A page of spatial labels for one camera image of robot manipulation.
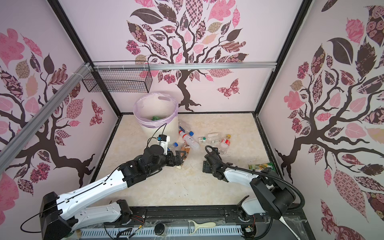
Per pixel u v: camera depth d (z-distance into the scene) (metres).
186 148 0.94
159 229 0.62
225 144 0.98
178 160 0.64
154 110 1.00
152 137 0.63
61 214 0.39
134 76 0.95
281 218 0.73
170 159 0.64
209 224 0.71
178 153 0.64
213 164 0.70
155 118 1.01
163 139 0.64
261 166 0.89
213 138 1.01
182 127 1.06
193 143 0.97
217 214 0.76
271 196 0.43
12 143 0.52
